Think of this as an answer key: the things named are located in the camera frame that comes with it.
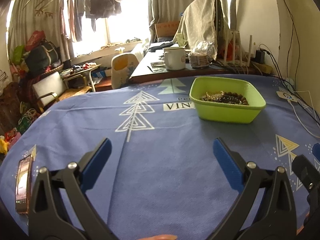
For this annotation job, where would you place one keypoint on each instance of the dark wooden desk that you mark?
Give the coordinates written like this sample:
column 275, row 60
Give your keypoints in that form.
column 144, row 71

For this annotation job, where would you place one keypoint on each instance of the black duffel bag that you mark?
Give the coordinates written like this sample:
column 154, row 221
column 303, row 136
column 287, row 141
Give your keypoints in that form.
column 41, row 57

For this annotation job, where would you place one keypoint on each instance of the green plastic basin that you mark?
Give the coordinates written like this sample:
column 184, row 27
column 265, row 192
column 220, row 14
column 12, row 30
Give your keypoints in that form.
column 226, row 100

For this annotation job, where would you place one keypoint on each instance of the blue patterned tablecloth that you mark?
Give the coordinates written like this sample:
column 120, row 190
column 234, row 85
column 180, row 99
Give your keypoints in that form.
column 162, row 176

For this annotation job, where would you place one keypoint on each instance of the person's hand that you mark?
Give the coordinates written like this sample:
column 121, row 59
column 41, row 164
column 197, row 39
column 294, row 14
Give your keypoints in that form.
column 160, row 237

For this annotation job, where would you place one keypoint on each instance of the smartphone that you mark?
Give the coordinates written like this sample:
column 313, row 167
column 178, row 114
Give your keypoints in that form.
column 23, row 185

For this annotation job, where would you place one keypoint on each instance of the black power adapter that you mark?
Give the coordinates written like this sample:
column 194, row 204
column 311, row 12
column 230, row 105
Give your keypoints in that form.
column 259, row 57

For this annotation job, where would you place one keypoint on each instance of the cardboard box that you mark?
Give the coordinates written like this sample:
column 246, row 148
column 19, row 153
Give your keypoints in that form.
column 166, row 29

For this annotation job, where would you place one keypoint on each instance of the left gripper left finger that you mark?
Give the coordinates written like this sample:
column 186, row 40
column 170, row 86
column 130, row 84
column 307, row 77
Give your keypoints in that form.
column 48, row 217

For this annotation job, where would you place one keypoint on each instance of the cloth covered monitor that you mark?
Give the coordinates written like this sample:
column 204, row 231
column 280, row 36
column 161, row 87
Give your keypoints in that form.
column 203, row 26

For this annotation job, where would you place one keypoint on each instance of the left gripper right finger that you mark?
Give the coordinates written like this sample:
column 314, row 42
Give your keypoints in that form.
column 276, row 216

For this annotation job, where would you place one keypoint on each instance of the white enamel mug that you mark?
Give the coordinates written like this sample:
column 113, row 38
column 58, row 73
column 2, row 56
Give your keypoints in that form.
column 174, row 58

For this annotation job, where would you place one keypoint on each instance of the red bag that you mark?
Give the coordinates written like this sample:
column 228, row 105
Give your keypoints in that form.
column 36, row 38

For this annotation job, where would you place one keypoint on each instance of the white yellow chair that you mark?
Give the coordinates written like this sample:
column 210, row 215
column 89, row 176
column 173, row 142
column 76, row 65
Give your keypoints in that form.
column 123, row 65

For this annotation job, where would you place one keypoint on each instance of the wooden armchair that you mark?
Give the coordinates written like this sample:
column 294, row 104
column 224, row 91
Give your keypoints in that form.
column 52, row 89

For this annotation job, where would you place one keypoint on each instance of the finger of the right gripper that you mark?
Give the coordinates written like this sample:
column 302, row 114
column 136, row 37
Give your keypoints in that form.
column 308, row 174

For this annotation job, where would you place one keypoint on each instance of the clear plastic bag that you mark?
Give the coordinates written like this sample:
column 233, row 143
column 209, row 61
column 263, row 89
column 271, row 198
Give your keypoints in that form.
column 202, row 54

